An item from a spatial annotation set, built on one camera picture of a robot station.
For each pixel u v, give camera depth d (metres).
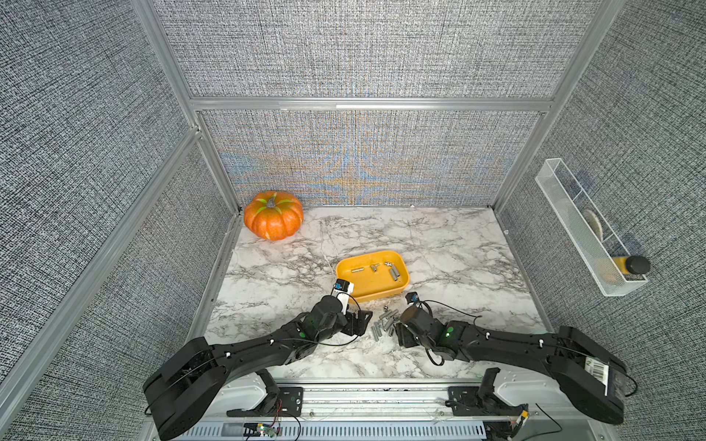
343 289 0.73
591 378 0.42
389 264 1.00
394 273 0.98
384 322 0.88
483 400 0.65
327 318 0.63
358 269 1.00
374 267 1.00
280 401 0.73
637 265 0.61
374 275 1.00
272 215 1.01
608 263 0.66
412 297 0.78
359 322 0.74
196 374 0.42
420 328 0.66
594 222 0.70
